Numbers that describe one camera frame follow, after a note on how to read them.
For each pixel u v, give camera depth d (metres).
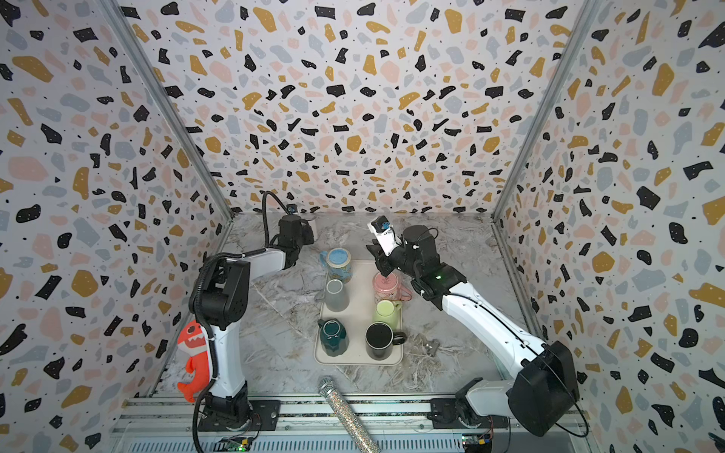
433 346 0.85
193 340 0.78
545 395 0.40
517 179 1.09
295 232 0.84
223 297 0.56
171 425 0.73
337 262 0.92
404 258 0.64
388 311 0.83
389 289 0.86
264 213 0.78
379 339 0.78
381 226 0.63
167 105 0.86
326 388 0.75
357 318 0.91
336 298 0.90
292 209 0.91
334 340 0.76
